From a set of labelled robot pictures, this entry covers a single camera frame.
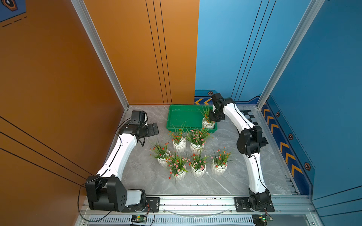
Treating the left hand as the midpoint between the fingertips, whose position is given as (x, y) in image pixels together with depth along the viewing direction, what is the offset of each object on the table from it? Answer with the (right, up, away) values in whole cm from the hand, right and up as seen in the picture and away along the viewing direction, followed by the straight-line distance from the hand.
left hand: (151, 128), depth 84 cm
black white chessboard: (+70, +8, +25) cm, 75 cm away
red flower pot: (+16, -9, +6) cm, 19 cm away
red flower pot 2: (+5, -14, -3) cm, 15 cm away
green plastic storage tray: (+25, +8, +29) cm, 39 cm away
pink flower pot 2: (+16, -19, -13) cm, 28 cm away
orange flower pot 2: (+39, -18, -9) cm, 44 cm away
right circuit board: (+59, -46, -14) cm, 76 cm away
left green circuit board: (-3, -46, -12) cm, 48 cm away
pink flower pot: (+27, -6, -1) cm, 28 cm away
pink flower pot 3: (+27, -18, -11) cm, 35 cm away
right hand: (+40, +5, +16) cm, 44 cm away
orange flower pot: (+35, +3, +11) cm, 37 cm away
